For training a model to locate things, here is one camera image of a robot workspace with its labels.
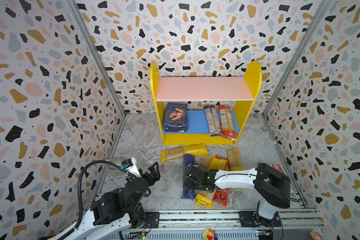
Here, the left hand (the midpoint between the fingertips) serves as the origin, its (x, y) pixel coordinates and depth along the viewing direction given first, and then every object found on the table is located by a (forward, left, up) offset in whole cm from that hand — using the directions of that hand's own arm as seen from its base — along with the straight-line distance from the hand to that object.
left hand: (153, 166), depth 68 cm
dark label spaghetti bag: (+37, -33, -6) cm, 50 cm away
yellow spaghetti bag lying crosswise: (+18, -10, -21) cm, 29 cm away
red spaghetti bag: (+32, -41, -7) cm, 52 cm away
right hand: (-1, -14, -21) cm, 25 cm away
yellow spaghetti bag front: (-10, -25, -18) cm, 32 cm away
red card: (+9, -72, -22) cm, 76 cm away
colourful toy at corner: (-26, -74, -20) cm, 81 cm away
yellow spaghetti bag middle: (+12, -27, -21) cm, 36 cm away
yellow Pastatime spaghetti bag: (+11, -45, -21) cm, 51 cm away
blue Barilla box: (-7, -16, -18) cm, 25 cm away
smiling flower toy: (-25, -26, -21) cm, 41 cm away
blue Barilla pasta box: (+34, -9, -4) cm, 35 cm away
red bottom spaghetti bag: (-8, -34, -18) cm, 40 cm away
